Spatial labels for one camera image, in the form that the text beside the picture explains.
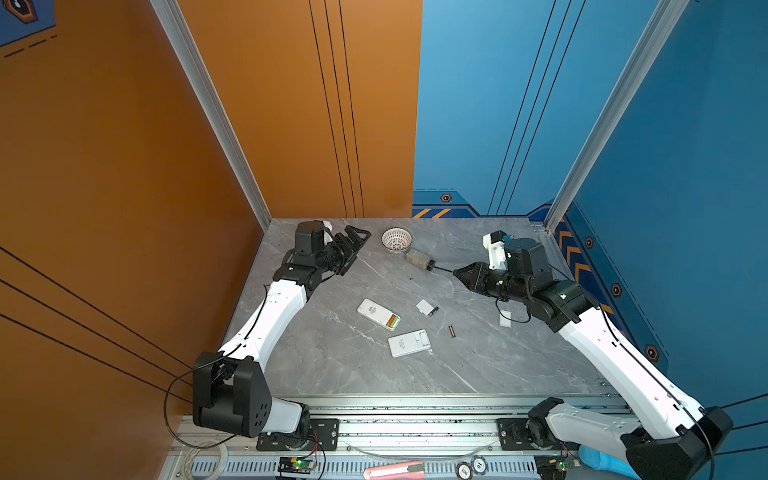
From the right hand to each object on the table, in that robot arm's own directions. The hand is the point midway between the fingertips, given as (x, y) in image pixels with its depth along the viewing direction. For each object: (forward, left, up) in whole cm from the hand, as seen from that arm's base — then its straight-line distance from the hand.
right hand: (454, 274), depth 71 cm
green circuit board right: (-35, -22, -30) cm, 51 cm away
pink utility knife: (-36, +11, -27) cm, 47 cm away
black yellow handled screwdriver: (+23, +2, -26) cm, 34 cm away
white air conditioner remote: (-6, +11, -26) cm, 29 cm away
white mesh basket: (+34, +14, -24) cm, 44 cm away
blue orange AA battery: (-1, -3, -28) cm, 28 cm away
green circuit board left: (-35, +39, -29) cm, 60 cm away
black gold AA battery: (+5, +2, -28) cm, 28 cm away
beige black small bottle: (+25, +6, -24) cm, 35 cm away
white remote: (+4, +20, -27) cm, 33 cm away
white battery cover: (+7, +5, -28) cm, 29 cm away
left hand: (+12, +22, -1) cm, 25 cm away
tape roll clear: (-35, +56, -28) cm, 71 cm away
